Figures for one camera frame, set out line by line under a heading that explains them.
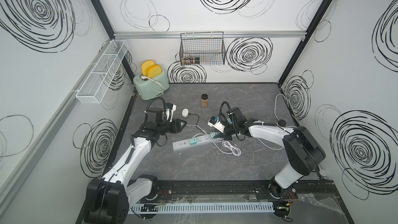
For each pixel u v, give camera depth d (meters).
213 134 0.85
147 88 1.04
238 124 0.71
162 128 0.68
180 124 0.72
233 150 0.87
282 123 0.89
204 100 1.00
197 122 0.99
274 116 1.02
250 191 0.75
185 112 1.01
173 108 0.75
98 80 0.75
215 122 0.75
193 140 0.83
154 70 1.00
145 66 1.02
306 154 0.47
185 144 0.87
